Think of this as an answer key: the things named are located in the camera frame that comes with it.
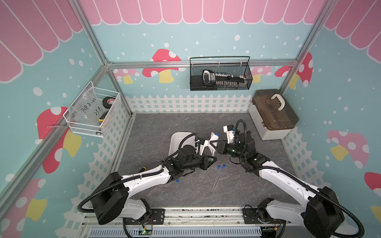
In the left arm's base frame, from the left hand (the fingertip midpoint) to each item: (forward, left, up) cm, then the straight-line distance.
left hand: (216, 161), depth 75 cm
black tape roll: (+26, +59, +16) cm, 66 cm away
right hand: (+8, +3, +5) cm, 10 cm away
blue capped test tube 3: (+5, -7, -18) cm, 20 cm away
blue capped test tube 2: (+5, -4, -18) cm, 19 cm away
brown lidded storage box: (+38, -43, -5) cm, 57 cm away
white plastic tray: (+28, +25, -20) cm, 43 cm away
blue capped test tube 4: (-4, +21, -18) cm, 28 cm away
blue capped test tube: (+11, -1, +8) cm, 14 cm away
